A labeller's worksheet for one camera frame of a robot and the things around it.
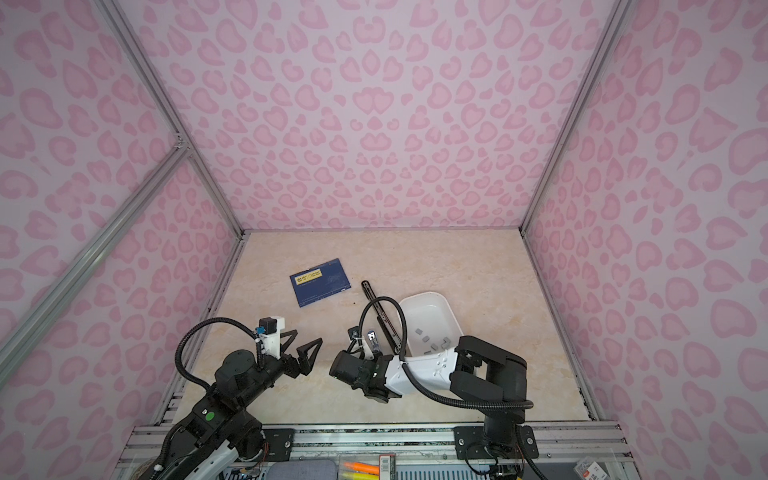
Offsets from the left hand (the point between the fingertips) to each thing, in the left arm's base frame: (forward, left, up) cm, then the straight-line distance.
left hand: (309, 333), depth 75 cm
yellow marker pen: (-28, -12, -16) cm, 35 cm away
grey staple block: (+3, -33, -17) cm, 37 cm away
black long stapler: (+10, -18, -15) cm, 26 cm away
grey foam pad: (-27, 0, -13) cm, 30 cm away
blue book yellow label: (+27, +5, -16) cm, 31 cm away
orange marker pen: (-27, -13, -15) cm, 33 cm away
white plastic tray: (+9, -33, -17) cm, 38 cm away
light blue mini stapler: (+5, -15, -15) cm, 22 cm away
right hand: (-2, -11, -15) cm, 19 cm away
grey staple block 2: (+4, -37, -17) cm, 41 cm away
